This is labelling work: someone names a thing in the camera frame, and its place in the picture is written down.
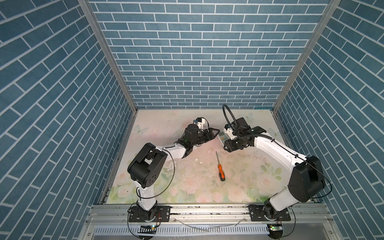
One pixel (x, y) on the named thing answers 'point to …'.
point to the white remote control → (223, 136)
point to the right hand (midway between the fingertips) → (227, 144)
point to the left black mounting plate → (163, 214)
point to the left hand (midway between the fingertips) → (218, 133)
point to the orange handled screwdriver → (221, 174)
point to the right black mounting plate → (256, 214)
